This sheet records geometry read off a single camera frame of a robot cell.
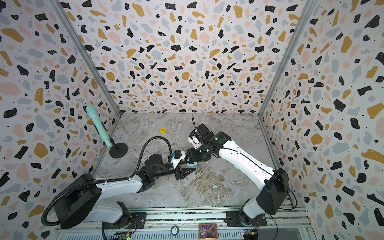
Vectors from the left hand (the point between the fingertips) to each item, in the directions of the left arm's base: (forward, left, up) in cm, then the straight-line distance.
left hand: (195, 163), depth 73 cm
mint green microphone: (+22, +52, +13) cm, 58 cm away
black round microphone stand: (+20, +51, -19) cm, 58 cm away
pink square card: (-26, -6, -17) cm, 32 cm away
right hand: (+2, +3, +1) cm, 4 cm away
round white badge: (-26, +10, -19) cm, 33 cm away
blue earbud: (-5, -11, -19) cm, 23 cm away
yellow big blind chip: (+36, +24, -19) cm, 47 cm away
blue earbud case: (-3, +1, +5) cm, 6 cm away
